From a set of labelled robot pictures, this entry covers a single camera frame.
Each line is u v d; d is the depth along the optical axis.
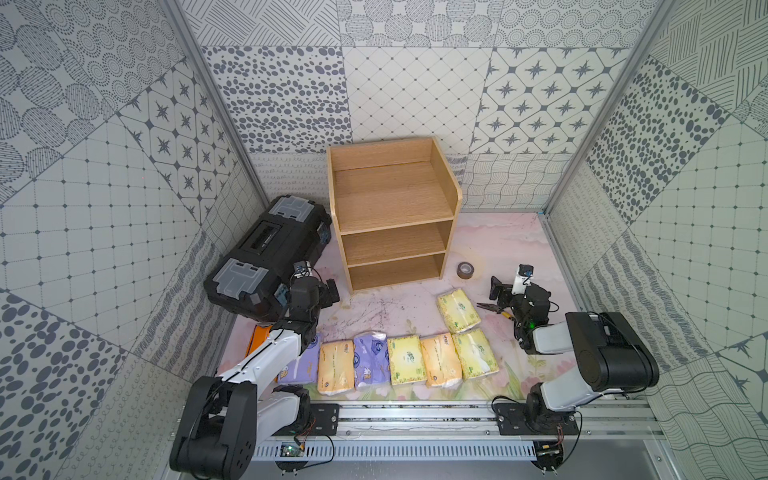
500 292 0.84
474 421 0.76
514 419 0.73
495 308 0.93
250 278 0.80
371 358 0.80
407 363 0.78
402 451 0.70
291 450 0.72
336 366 0.78
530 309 0.72
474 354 0.80
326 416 0.74
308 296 0.66
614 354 0.46
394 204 0.80
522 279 0.80
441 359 0.80
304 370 0.77
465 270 1.01
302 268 0.77
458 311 0.90
